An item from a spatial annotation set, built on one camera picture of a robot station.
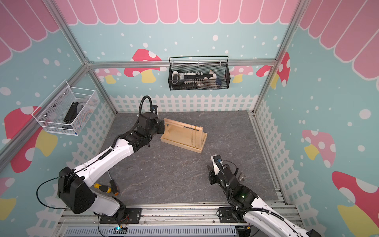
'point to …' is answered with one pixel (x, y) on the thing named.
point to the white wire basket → (67, 109)
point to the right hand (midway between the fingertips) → (209, 165)
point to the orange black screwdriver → (114, 187)
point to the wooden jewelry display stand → (187, 136)
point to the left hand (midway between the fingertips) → (160, 122)
